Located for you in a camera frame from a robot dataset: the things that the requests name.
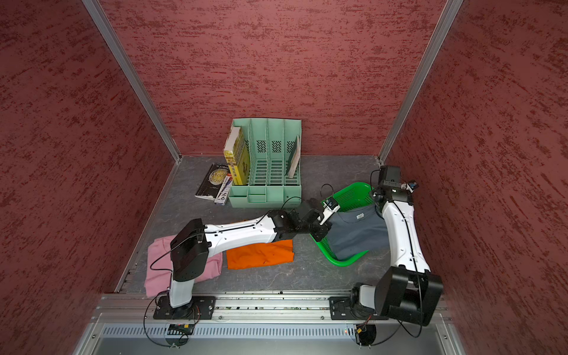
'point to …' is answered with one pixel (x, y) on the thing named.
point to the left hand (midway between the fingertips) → (327, 227)
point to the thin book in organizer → (296, 157)
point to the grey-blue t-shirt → (356, 231)
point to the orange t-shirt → (258, 254)
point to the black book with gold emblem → (210, 183)
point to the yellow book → (237, 154)
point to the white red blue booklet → (223, 191)
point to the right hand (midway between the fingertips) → (379, 201)
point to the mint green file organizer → (274, 164)
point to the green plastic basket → (359, 194)
